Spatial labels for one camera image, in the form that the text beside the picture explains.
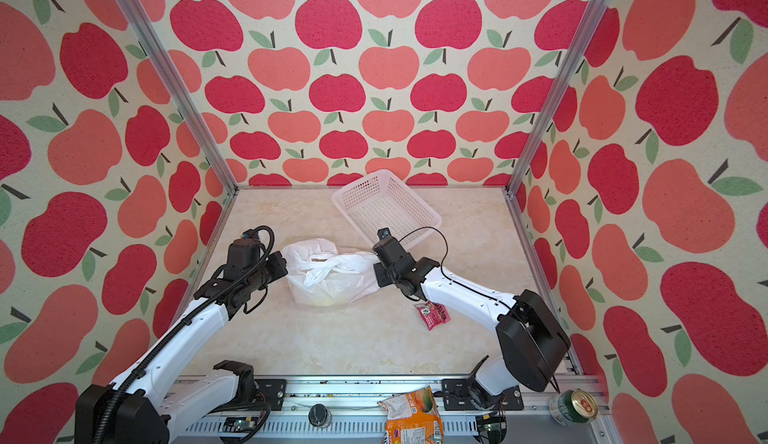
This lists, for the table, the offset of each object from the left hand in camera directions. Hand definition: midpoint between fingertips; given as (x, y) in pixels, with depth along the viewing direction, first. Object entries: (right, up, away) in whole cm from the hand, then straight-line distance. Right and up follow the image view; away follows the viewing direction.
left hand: (291, 260), depth 84 cm
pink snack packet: (+41, -17, +3) cm, 44 cm away
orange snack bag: (+33, -34, -16) cm, 50 cm away
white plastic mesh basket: (+27, +18, +32) cm, 45 cm away
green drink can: (+68, -29, -20) cm, 76 cm away
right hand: (+28, -1, +3) cm, 28 cm away
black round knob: (+13, -30, -21) cm, 39 cm away
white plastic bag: (+9, -4, -2) cm, 10 cm away
